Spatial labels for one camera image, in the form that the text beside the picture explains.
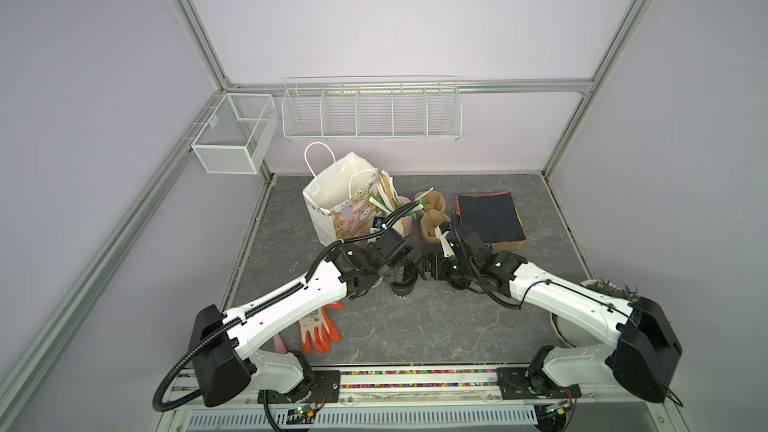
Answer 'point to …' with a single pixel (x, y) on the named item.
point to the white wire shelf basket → (372, 111)
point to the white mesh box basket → (236, 133)
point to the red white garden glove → (318, 330)
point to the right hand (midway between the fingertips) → (425, 263)
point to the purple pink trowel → (279, 344)
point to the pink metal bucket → (408, 220)
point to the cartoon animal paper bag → (341, 201)
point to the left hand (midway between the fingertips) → (380, 263)
